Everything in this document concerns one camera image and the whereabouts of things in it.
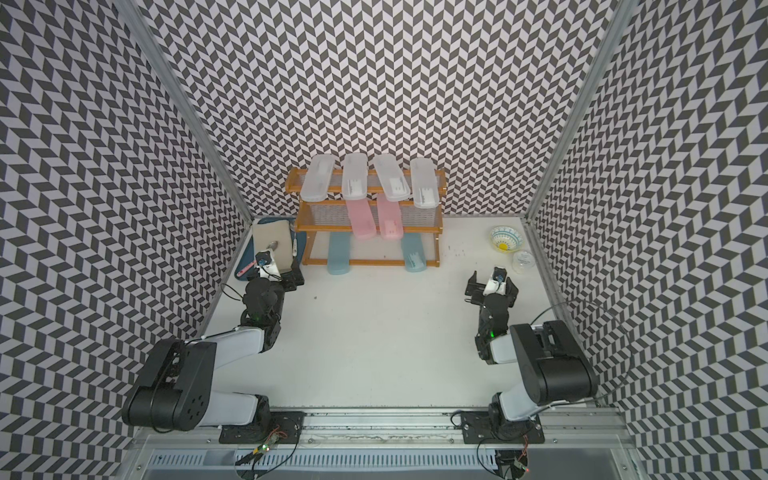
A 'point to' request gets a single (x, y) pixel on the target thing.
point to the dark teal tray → (299, 240)
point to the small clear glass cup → (523, 262)
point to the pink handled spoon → (246, 269)
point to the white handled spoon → (294, 245)
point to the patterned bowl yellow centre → (506, 239)
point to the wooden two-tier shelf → (316, 220)
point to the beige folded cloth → (274, 231)
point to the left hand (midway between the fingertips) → (281, 261)
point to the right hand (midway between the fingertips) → (491, 279)
